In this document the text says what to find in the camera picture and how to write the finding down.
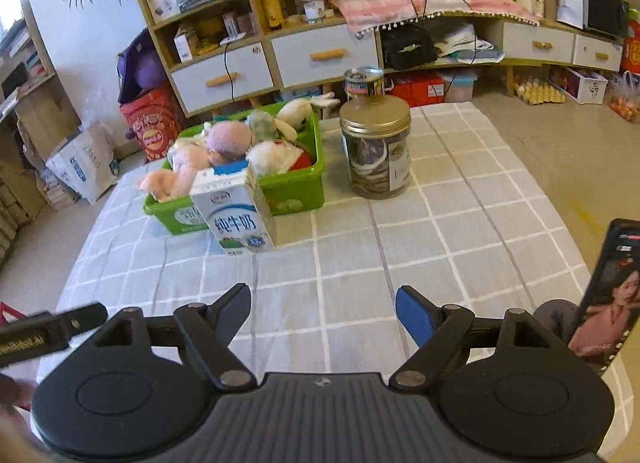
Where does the black bag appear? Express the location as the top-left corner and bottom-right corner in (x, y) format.
(382, 24), (438, 70)

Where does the red printed bag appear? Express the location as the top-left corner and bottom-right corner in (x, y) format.
(119, 83), (185, 162)

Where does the white cardboard box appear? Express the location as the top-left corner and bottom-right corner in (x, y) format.
(45, 123), (121, 205)

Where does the bag of oranges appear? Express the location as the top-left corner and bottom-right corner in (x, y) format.
(610, 70), (640, 124)

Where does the clear plastic container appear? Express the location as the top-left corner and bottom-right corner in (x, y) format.
(442, 70), (479, 104)

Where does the glass jar gold lid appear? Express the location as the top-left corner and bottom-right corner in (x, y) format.
(340, 95), (412, 200)

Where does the pink plush toy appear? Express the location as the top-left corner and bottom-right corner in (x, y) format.
(137, 143), (213, 204)

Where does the cream rabbit doll checkered dress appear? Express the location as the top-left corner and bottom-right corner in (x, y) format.
(275, 92), (341, 134)

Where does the pink fringed cloth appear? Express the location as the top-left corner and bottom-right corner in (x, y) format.
(330, 0), (542, 36)

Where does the white blue milk carton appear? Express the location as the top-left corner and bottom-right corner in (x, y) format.
(190, 165), (277, 255)

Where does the black appliance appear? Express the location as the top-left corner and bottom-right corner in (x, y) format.
(585, 0), (630, 39)

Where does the green plastic bin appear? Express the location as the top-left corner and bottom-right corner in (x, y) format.
(142, 102), (327, 236)

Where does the person's left hand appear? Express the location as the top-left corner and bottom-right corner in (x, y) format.
(0, 374), (35, 417)

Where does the low wooden drawer cabinet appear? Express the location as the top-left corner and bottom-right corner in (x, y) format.
(492, 18), (626, 90)

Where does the red chair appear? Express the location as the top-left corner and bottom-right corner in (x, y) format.
(0, 300), (27, 325)

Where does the printed tin can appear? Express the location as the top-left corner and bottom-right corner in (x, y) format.
(344, 67), (385, 102)

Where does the purple bag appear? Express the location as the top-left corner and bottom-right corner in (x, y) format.
(116, 28), (169, 104)

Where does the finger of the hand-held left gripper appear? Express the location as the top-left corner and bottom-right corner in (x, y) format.
(50, 303), (109, 333)

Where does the smartphone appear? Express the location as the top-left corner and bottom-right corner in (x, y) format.
(567, 218), (640, 375)

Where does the wooden bookshelf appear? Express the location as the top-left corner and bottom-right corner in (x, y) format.
(0, 0), (84, 244)

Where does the tray of eggs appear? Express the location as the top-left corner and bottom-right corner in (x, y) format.
(515, 80), (567, 105)

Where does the green dressed pink head doll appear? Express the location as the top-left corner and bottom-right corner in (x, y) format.
(205, 110), (276, 167)

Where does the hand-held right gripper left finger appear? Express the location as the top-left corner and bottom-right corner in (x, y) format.
(94, 283), (254, 390)

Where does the yellow bottle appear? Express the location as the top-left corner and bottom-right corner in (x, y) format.
(262, 0), (286, 28)

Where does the red box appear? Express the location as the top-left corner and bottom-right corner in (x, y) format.
(387, 72), (446, 106)

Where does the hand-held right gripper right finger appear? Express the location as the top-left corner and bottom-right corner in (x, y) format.
(389, 285), (557, 392)

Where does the white storage box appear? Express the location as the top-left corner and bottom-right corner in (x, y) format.
(550, 65), (609, 104)

